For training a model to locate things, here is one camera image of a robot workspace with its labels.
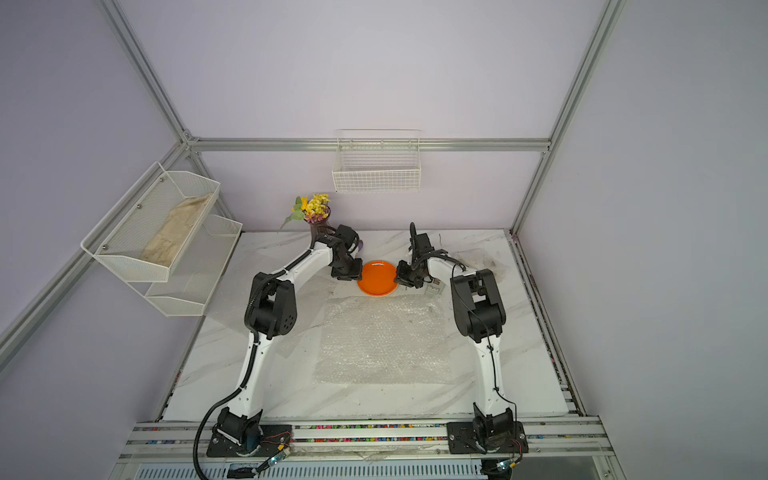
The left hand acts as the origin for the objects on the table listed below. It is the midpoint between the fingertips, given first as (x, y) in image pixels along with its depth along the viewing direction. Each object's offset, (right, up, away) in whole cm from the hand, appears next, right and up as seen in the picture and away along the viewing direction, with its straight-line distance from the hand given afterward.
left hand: (356, 279), depth 104 cm
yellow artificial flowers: (-13, +23, -11) cm, 29 cm away
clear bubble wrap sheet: (+10, -18, -13) cm, 24 cm away
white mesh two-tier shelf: (-50, -2, -14) cm, 52 cm away
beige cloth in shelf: (-47, +13, -26) cm, 55 cm away
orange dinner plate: (+8, 0, 0) cm, 8 cm away
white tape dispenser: (+27, -3, -5) cm, 28 cm away
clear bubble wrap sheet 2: (+45, +7, +4) cm, 45 cm away
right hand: (+12, -1, 0) cm, 12 cm away
